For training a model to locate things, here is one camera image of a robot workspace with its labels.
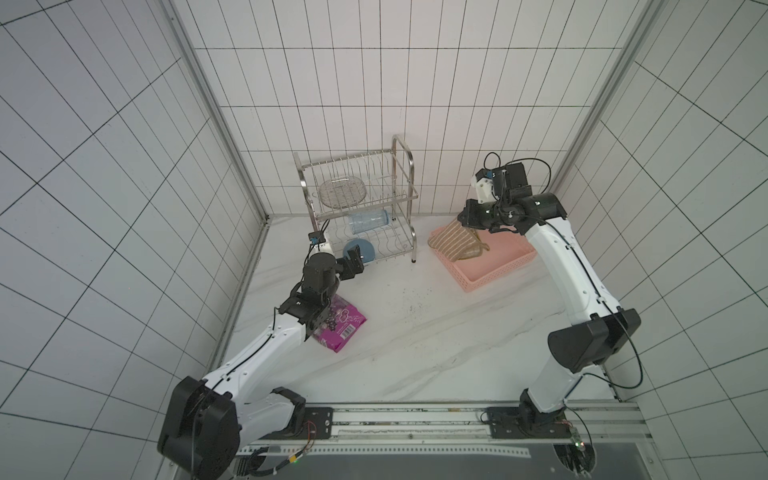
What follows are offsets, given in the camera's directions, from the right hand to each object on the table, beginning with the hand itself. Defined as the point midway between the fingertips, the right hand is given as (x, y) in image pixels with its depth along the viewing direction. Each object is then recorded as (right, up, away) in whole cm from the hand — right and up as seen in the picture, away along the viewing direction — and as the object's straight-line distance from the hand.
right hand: (446, 215), depth 78 cm
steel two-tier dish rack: (-16, +16, +22) cm, 31 cm away
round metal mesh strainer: (-30, +8, +12) cm, 33 cm away
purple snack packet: (-29, -31, +8) cm, 43 cm away
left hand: (-28, -11, +4) cm, 31 cm away
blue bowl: (-23, -11, +25) cm, 36 cm away
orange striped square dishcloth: (+4, -7, +6) cm, 11 cm away
